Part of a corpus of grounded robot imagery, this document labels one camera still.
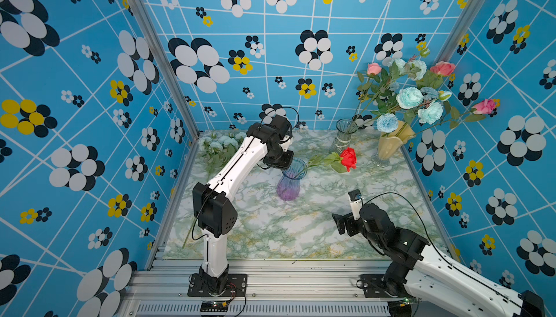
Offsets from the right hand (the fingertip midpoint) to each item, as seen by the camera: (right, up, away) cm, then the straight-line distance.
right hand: (346, 209), depth 78 cm
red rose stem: (-2, +18, -7) cm, 20 cm away
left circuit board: (-47, -31, -6) cm, 56 cm away
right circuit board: (+15, -30, -8) cm, 35 cm away
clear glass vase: (+5, +32, +21) cm, 39 cm away
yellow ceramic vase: (+23, +25, +12) cm, 36 cm away
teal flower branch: (-59, +22, +30) cm, 70 cm away
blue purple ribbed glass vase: (-21, +6, +18) cm, 28 cm away
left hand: (-21, +17, +4) cm, 27 cm away
